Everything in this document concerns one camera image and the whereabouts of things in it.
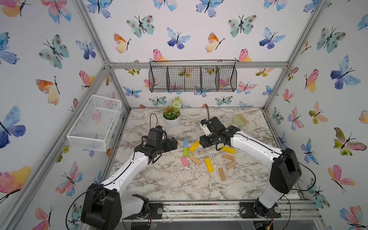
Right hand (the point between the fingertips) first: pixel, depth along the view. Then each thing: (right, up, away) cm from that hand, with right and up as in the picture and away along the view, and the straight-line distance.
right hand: (204, 139), depth 85 cm
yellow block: (-5, -6, +11) cm, 14 cm away
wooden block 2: (+14, -12, +9) cm, 21 cm away
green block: (-11, -10, +11) cm, 18 cm away
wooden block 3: (+17, -16, +4) cm, 24 cm away
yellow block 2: (+4, -16, +5) cm, 17 cm away
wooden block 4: (+11, -21, +1) cm, 23 cm away
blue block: (-11, -5, +16) cm, 20 cm away
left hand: (-18, -2, 0) cm, 19 cm away
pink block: (-12, -15, +6) cm, 20 cm away
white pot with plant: (-20, +16, +11) cm, 28 cm away
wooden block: (-4, -15, +6) cm, 16 cm away
